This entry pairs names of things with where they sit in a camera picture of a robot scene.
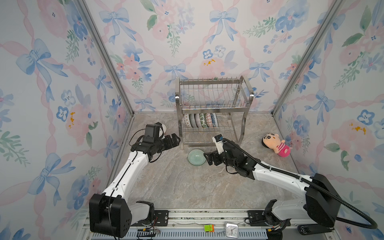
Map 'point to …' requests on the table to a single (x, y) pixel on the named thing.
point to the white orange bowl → (164, 130)
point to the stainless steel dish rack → (211, 108)
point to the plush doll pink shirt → (272, 141)
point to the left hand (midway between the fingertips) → (175, 140)
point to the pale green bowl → (196, 157)
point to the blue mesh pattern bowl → (209, 120)
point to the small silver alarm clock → (232, 230)
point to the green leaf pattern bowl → (202, 120)
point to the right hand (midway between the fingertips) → (210, 150)
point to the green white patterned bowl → (186, 118)
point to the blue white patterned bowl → (214, 120)
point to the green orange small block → (209, 228)
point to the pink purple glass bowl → (197, 120)
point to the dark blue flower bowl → (192, 120)
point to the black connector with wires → (150, 232)
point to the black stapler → (305, 229)
